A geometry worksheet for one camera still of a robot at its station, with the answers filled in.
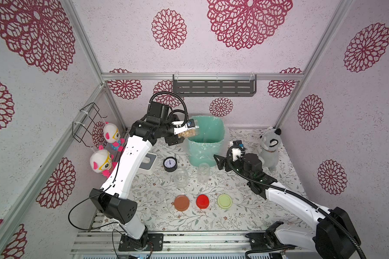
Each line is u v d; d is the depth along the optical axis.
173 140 0.66
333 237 0.40
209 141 0.98
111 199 0.41
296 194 0.50
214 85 0.93
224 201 0.86
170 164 0.98
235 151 0.69
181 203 0.85
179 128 0.62
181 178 0.96
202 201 0.84
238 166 0.68
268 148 0.91
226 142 0.80
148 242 0.73
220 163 0.73
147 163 0.97
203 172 0.97
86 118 0.78
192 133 0.72
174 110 0.61
